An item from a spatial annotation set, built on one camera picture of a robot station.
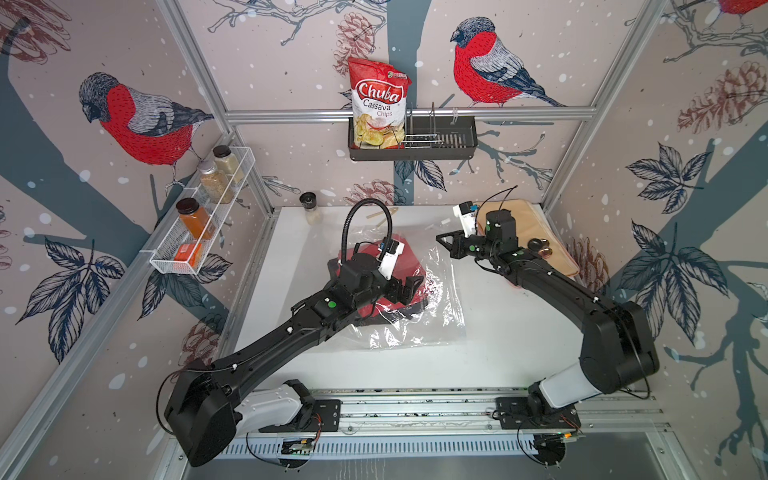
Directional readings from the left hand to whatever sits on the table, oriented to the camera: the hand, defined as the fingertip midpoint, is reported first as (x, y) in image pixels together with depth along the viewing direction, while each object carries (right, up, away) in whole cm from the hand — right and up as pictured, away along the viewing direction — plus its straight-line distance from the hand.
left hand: (417, 269), depth 73 cm
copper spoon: (+48, +2, +30) cm, 57 cm away
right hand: (+6, +8, +10) cm, 15 cm away
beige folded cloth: (+47, +11, +40) cm, 62 cm away
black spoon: (+46, +5, +34) cm, 57 cm away
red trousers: (-2, 0, +13) cm, 13 cm away
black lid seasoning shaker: (-37, +21, +36) cm, 56 cm away
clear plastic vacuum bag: (+6, -15, +8) cm, 18 cm away
